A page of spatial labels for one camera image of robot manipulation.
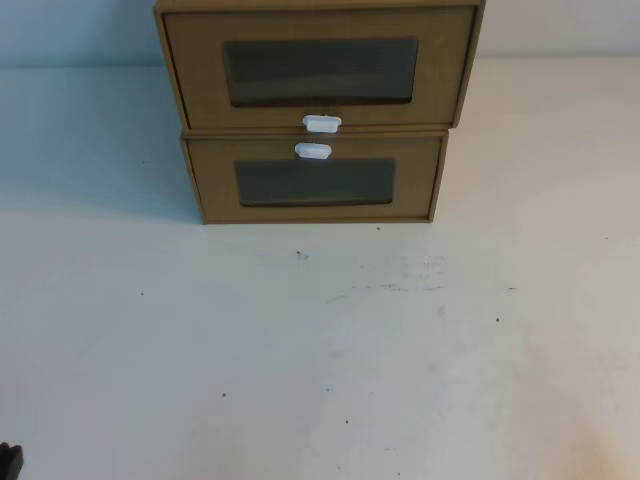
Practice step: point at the white drawer handle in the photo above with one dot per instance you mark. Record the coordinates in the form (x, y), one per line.
(322, 124)
(313, 151)

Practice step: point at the cardboard drawer with window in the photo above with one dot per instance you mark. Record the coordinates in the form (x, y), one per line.
(195, 75)

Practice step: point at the lower cardboard shoebox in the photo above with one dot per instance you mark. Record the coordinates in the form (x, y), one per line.
(391, 176)

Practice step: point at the upper cardboard shoebox shell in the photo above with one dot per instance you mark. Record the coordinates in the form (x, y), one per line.
(470, 60)

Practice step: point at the black object at bottom-left edge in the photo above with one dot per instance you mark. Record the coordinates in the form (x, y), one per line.
(11, 461)

